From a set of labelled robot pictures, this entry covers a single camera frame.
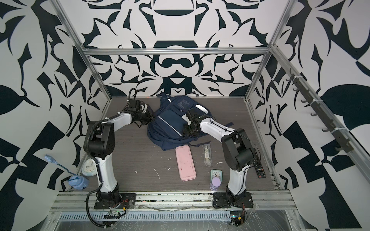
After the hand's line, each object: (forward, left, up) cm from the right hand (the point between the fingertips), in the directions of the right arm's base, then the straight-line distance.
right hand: (183, 130), depth 93 cm
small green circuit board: (-45, -26, -8) cm, 53 cm away
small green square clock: (-25, -18, -5) cm, 31 cm away
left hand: (+13, +19, +1) cm, 23 cm away
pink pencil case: (-19, -1, -5) cm, 19 cm away
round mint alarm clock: (-22, +53, -4) cm, 58 cm away
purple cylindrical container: (-32, -16, +2) cm, 36 cm away
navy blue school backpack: (0, +12, +1) cm, 12 cm away
